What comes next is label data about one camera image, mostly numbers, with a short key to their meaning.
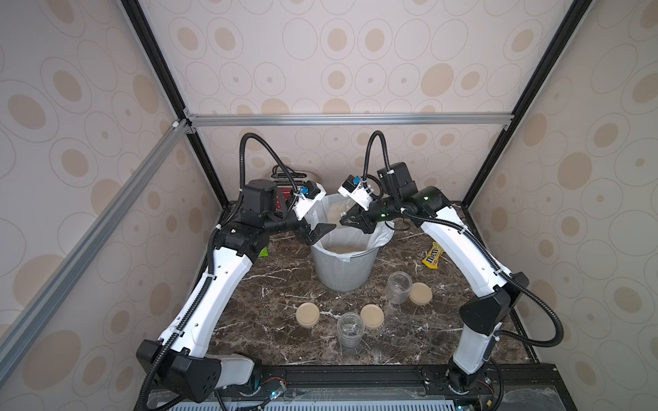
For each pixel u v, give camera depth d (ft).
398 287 3.02
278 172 3.52
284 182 3.51
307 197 1.80
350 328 2.75
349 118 2.95
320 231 1.92
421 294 2.95
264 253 3.36
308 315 2.82
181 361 1.21
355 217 2.16
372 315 2.79
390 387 2.40
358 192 2.03
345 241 3.26
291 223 1.94
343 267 2.50
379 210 2.03
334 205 2.92
